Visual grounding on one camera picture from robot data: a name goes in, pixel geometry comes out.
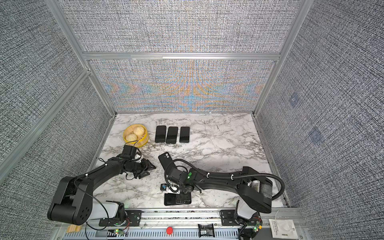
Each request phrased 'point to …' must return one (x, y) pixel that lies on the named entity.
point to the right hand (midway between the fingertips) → (180, 191)
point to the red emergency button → (169, 230)
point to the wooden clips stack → (74, 228)
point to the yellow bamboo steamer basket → (141, 140)
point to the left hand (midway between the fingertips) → (153, 169)
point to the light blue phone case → (184, 134)
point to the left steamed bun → (131, 137)
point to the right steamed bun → (139, 130)
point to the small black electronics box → (206, 230)
